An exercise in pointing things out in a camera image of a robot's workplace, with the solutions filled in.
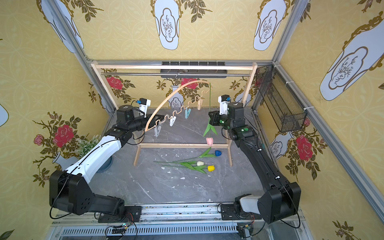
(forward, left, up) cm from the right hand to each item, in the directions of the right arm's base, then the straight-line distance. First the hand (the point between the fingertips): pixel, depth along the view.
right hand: (208, 114), depth 76 cm
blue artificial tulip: (-7, -7, -29) cm, 30 cm away
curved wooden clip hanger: (-11, +23, +2) cm, 26 cm away
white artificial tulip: (-14, +4, -29) cm, 32 cm away
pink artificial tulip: (-10, -1, -9) cm, 14 cm away
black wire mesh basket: (+9, -45, -5) cm, 46 cm away
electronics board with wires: (-48, +40, -31) cm, 70 cm away
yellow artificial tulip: (-17, -3, -29) cm, 34 cm away
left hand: (-1, +23, -2) cm, 23 cm away
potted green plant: (-14, +64, -11) cm, 67 cm away
